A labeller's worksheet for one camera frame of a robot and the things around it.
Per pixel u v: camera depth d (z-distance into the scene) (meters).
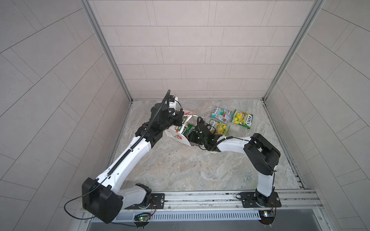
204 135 0.70
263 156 0.48
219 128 0.97
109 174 0.39
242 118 1.02
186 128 0.90
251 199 0.71
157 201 0.71
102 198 0.36
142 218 0.64
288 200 0.72
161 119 0.52
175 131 0.76
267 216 0.68
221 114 1.05
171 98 0.62
